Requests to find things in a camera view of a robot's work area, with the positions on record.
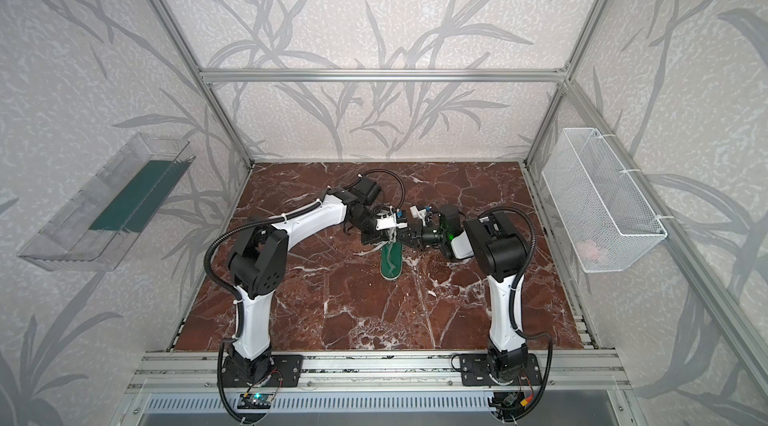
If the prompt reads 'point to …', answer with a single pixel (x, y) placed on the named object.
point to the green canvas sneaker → (391, 259)
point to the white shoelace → (392, 238)
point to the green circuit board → (255, 401)
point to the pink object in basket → (587, 249)
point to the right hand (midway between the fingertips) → (396, 229)
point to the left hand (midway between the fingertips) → (390, 226)
